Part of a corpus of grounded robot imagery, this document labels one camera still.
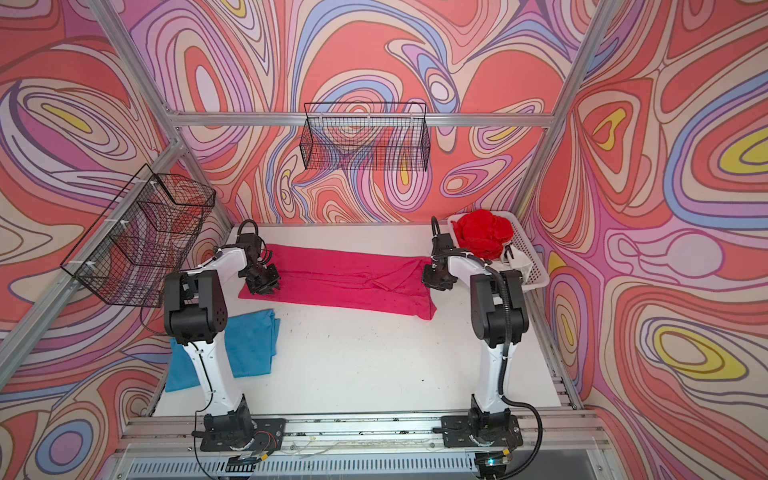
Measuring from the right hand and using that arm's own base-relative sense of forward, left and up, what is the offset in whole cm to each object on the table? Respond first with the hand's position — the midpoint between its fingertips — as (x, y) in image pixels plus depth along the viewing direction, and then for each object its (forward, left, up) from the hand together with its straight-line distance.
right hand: (433, 288), depth 101 cm
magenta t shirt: (+4, +38, +2) cm, 38 cm away
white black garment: (+7, -28, +6) cm, 30 cm away
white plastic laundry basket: (+13, -33, +8) cm, 36 cm away
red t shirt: (+18, -20, +7) cm, 28 cm away
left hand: (+3, +52, +1) cm, 52 cm away
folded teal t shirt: (-18, +56, +3) cm, 59 cm away
